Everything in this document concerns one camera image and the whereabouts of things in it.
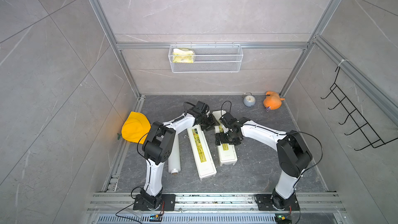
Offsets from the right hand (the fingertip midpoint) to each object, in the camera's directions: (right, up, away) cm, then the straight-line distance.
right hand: (223, 143), depth 90 cm
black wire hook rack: (+54, +13, -27) cm, 62 cm away
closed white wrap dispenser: (-12, -6, -10) cm, 17 cm away
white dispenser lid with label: (+1, -4, -9) cm, 10 cm away
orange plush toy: (+37, +26, +17) cm, 49 cm away
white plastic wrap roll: (-27, -9, -8) cm, 30 cm away
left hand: (-1, +11, +3) cm, 12 cm away
